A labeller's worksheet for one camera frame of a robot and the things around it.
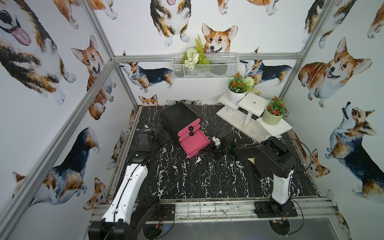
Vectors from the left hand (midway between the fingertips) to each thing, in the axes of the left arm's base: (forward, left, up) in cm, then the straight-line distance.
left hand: (163, 132), depth 81 cm
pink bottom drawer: (+2, -16, -16) cm, 23 cm away
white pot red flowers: (+28, -44, +6) cm, 52 cm away
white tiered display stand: (+19, -51, -12) cm, 56 cm away
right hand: (-4, -20, -16) cm, 25 cm away
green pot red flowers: (+7, -60, +5) cm, 60 cm away
